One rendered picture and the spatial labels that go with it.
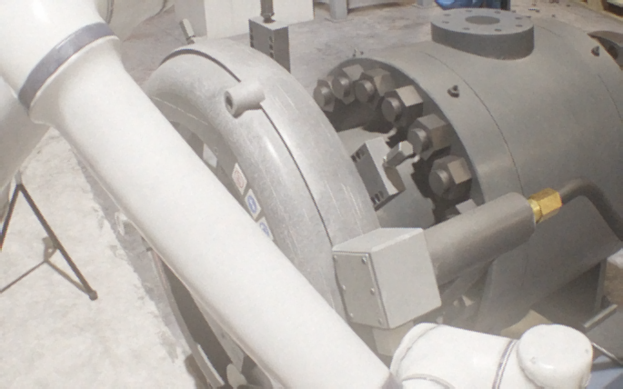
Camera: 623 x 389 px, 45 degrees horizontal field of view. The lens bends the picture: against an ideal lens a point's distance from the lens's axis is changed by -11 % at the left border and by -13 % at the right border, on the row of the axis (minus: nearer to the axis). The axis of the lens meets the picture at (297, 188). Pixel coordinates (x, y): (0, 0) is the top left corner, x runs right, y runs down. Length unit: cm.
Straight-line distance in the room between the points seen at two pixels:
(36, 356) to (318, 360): 170
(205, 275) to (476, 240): 45
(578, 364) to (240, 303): 34
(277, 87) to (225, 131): 9
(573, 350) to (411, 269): 28
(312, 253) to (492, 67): 56
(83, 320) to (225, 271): 177
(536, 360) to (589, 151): 75
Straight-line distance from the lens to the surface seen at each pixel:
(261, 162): 109
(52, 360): 233
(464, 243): 106
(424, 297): 101
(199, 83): 121
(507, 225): 110
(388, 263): 98
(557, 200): 120
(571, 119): 149
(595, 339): 178
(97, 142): 74
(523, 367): 81
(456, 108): 135
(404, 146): 103
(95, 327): 242
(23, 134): 107
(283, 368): 73
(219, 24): 517
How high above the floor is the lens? 131
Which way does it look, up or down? 26 degrees down
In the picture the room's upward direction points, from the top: 6 degrees counter-clockwise
